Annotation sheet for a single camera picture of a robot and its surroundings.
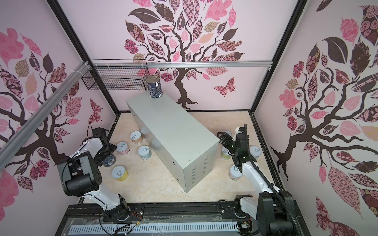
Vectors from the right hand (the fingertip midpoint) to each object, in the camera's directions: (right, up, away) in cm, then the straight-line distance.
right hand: (223, 134), depth 85 cm
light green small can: (+2, -12, +4) cm, 13 cm away
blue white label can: (-69, -16, +2) cm, 71 cm away
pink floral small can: (+6, -22, -3) cm, 23 cm away
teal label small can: (-48, -12, +5) cm, 50 cm away
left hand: (-71, -14, +3) cm, 73 cm away
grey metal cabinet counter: (-19, -5, -26) cm, 33 cm away
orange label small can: (-57, -3, +12) cm, 58 cm away
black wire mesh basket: (-82, +45, +37) cm, 100 cm away
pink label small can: (-64, -10, +8) cm, 65 cm away
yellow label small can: (-60, -22, -4) cm, 64 cm away
